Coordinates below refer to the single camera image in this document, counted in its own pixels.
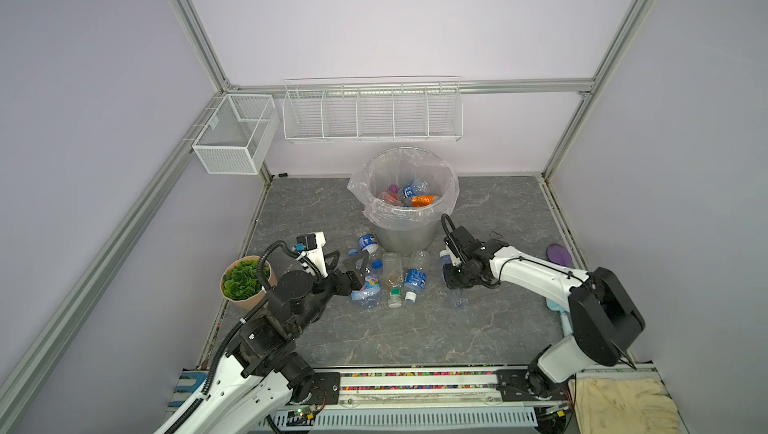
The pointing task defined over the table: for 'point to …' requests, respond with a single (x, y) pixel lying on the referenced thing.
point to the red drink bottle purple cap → (391, 197)
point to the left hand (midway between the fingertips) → (355, 258)
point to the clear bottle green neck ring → (392, 275)
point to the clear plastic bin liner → (400, 166)
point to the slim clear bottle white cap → (459, 296)
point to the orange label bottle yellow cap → (424, 200)
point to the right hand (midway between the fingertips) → (451, 282)
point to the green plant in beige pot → (239, 284)
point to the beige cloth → (623, 405)
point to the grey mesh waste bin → (406, 242)
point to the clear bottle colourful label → (369, 294)
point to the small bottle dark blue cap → (368, 242)
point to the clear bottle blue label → (416, 277)
